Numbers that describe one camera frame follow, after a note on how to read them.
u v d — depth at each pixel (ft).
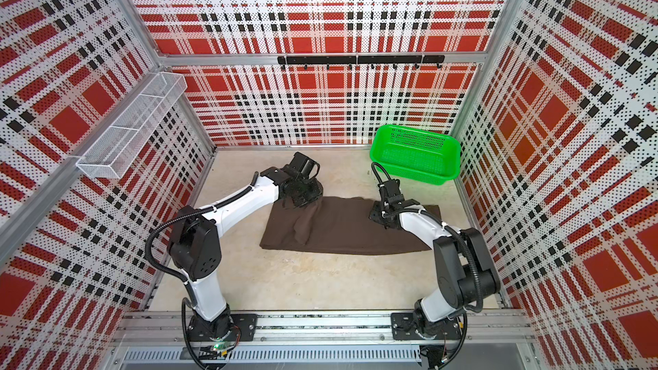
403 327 2.39
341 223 3.14
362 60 2.97
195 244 1.57
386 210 2.22
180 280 1.71
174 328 2.46
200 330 2.39
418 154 3.90
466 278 1.45
